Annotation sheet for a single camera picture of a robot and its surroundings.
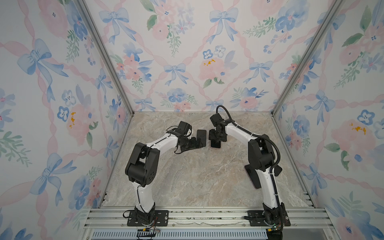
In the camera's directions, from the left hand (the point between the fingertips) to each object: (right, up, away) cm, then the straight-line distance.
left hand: (198, 145), depth 93 cm
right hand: (+12, +5, +10) cm, 16 cm away
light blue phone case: (0, +4, -6) cm, 7 cm away
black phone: (+3, +6, +15) cm, 16 cm away
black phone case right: (+48, -14, -2) cm, 51 cm away
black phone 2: (+12, 0, +7) cm, 14 cm away
